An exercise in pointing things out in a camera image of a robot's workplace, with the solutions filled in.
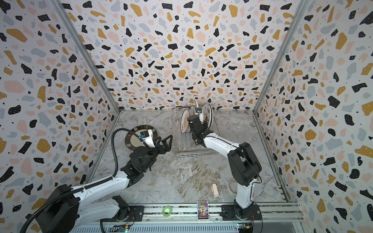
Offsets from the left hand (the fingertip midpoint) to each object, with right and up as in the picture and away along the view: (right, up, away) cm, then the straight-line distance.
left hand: (168, 136), depth 77 cm
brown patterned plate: (+6, +5, +30) cm, 31 cm away
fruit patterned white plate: (+23, +13, +20) cm, 33 cm away
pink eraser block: (+25, -30, +3) cm, 39 cm away
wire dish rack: (+6, -7, +24) cm, 26 cm away
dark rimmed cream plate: (-30, -6, +24) cm, 39 cm away
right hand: (+17, +9, +15) cm, 24 cm away
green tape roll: (0, -38, -2) cm, 39 cm away
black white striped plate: (+14, +22, +35) cm, 44 cm away
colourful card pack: (+18, -37, -4) cm, 42 cm away
